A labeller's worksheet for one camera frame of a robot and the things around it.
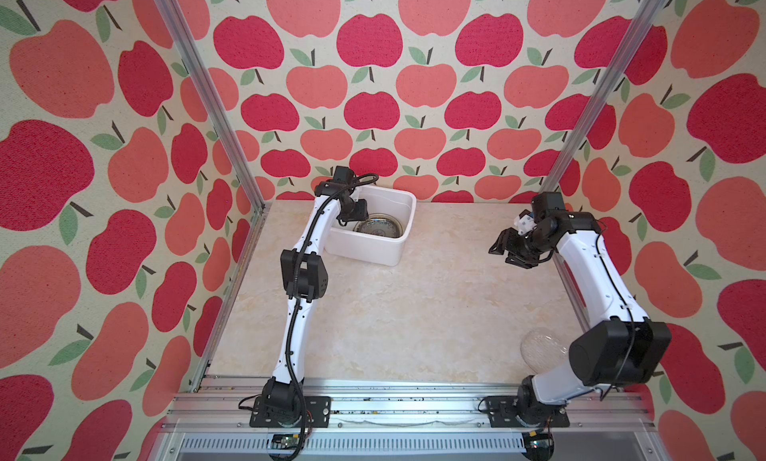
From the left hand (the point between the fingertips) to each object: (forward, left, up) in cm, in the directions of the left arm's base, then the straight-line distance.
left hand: (368, 216), depth 103 cm
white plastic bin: (+5, -12, +2) cm, 13 cm away
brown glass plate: (+2, -4, -6) cm, 7 cm away
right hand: (-23, -39, +9) cm, 46 cm away
